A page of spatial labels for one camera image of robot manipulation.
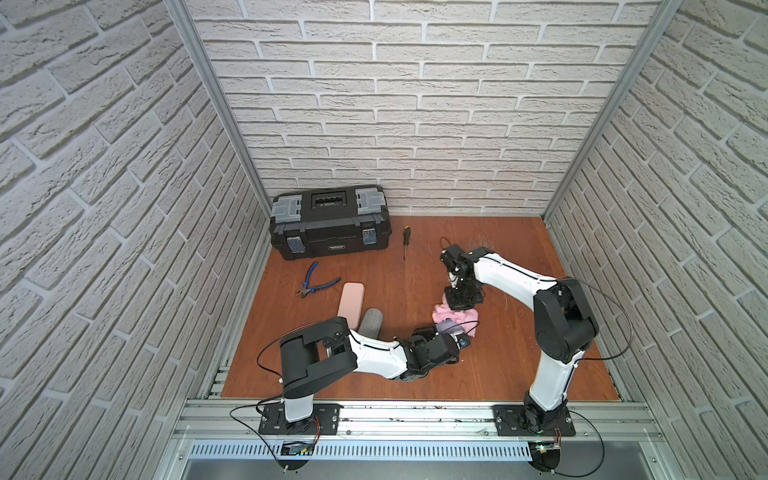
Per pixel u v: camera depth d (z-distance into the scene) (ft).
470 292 2.54
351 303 3.05
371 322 2.87
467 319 2.87
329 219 3.11
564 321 1.61
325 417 2.45
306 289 3.17
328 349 1.65
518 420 2.40
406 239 3.65
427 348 2.15
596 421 2.50
